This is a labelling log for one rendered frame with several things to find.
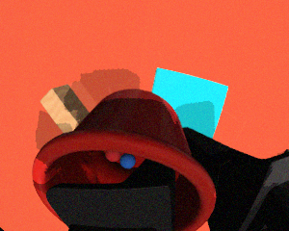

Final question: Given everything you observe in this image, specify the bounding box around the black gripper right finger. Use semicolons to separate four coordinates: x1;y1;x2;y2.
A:
182;127;289;231

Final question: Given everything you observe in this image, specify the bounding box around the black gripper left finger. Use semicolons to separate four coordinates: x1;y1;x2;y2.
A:
45;159;176;231

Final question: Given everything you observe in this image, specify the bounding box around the blue marble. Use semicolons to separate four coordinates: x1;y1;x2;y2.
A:
120;153;136;168

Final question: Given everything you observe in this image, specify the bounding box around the dark red translucent cup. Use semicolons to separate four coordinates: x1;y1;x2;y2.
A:
32;89;217;231

